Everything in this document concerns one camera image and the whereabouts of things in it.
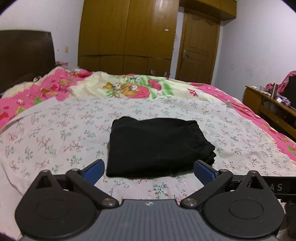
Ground black pants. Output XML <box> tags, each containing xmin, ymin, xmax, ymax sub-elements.
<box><xmin>106</xmin><ymin>116</ymin><xmax>216</xmax><ymax>179</ymax></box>

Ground wooden side desk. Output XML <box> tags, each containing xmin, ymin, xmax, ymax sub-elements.
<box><xmin>242</xmin><ymin>86</ymin><xmax>295</xmax><ymax>141</ymax></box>

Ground pink cartoon quilt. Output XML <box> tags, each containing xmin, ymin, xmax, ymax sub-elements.
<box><xmin>1</xmin><ymin>67</ymin><xmax>295</xmax><ymax>160</ymax></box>

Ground dark wooden headboard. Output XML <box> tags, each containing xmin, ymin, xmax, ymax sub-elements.
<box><xmin>0</xmin><ymin>30</ymin><xmax>56</xmax><ymax>93</ymax></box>

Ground brown wooden door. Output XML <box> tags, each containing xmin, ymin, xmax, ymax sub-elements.
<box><xmin>176</xmin><ymin>9</ymin><xmax>220</xmax><ymax>84</ymax></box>

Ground brown wooden wardrobe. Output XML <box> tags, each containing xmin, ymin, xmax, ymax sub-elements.
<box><xmin>78</xmin><ymin>0</ymin><xmax>179</xmax><ymax>76</ymax></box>

